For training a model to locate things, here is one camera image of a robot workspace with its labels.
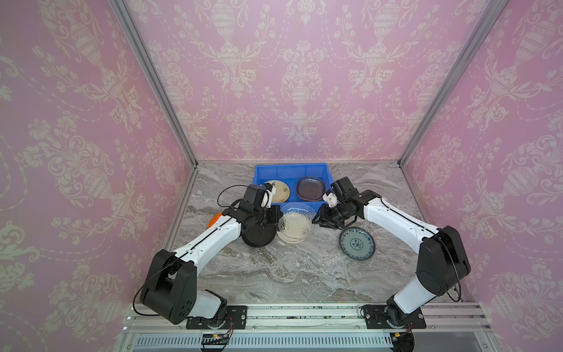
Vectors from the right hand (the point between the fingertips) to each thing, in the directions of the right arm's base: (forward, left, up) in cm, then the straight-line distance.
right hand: (316, 222), depth 84 cm
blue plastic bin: (+39, +9, -14) cm, 42 cm away
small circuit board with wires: (-35, +37, -15) cm, 53 cm away
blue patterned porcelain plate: (-4, -18, -13) cm, 22 cm away
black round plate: (+1, +23, -10) cm, 25 cm away
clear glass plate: (+6, +5, +1) cm, 8 cm away
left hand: (+3, +12, +2) cm, 13 cm away
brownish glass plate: (+25, -2, -11) cm, 28 cm away
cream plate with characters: (+23, +13, -10) cm, 28 cm away
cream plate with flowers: (+6, +8, -13) cm, 17 cm away
